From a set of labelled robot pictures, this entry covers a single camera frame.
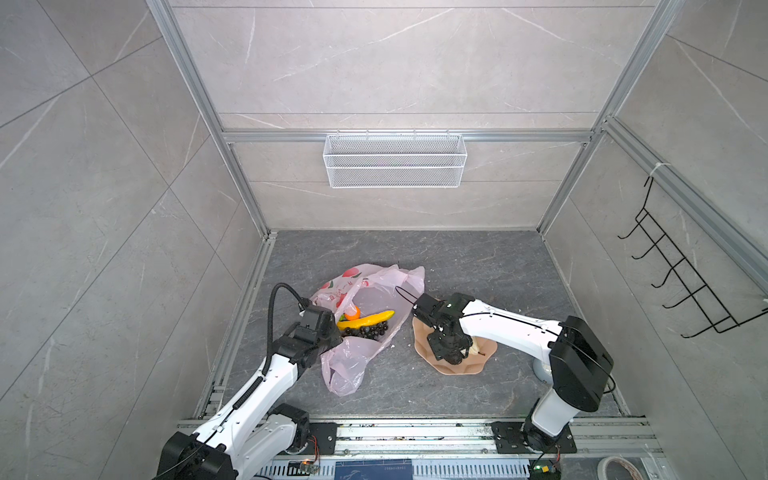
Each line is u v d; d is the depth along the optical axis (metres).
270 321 0.58
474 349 0.83
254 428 0.47
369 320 0.92
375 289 1.01
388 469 0.69
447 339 0.71
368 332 0.88
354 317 0.93
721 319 0.58
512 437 0.74
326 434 0.73
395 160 1.01
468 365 0.83
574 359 0.44
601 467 0.69
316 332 0.62
